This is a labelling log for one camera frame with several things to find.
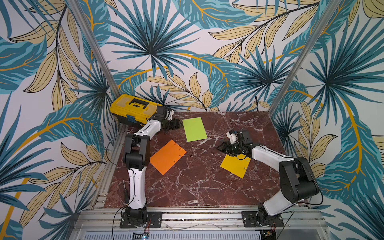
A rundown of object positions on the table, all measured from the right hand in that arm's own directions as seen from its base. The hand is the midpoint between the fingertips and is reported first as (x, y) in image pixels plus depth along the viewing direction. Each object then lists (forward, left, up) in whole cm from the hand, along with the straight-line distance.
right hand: (219, 148), depth 91 cm
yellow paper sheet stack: (-9, -12, -9) cm, 17 cm away
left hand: (+18, +26, +1) cm, 31 cm away
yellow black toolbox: (+25, +56, +10) cm, 62 cm away
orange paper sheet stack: (-1, +33, -8) cm, 34 cm away
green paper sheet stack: (+21, +14, -8) cm, 27 cm away
